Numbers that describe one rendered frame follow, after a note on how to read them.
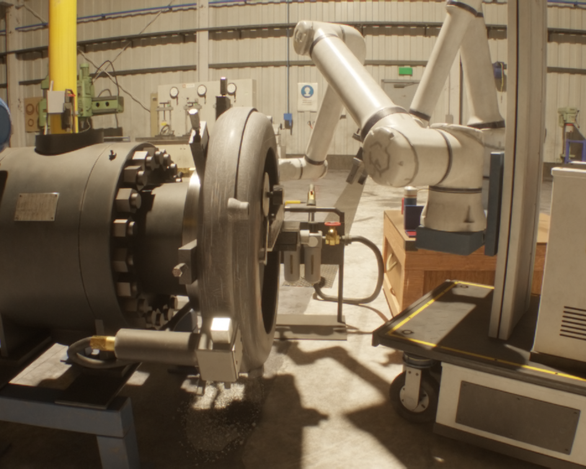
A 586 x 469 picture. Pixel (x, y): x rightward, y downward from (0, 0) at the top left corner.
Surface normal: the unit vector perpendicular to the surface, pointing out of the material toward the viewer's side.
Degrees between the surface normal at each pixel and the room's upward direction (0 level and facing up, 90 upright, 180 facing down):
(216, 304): 100
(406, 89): 90
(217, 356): 112
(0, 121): 90
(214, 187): 60
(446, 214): 68
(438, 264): 90
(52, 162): 31
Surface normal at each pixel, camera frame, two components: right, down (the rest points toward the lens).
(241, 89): -0.34, 0.19
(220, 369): -0.06, 0.56
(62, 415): -0.07, 0.21
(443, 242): -0.61, 0.16
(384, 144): -0.83, 0.09
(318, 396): 0.00, -0.98
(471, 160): 0.43, 0.19
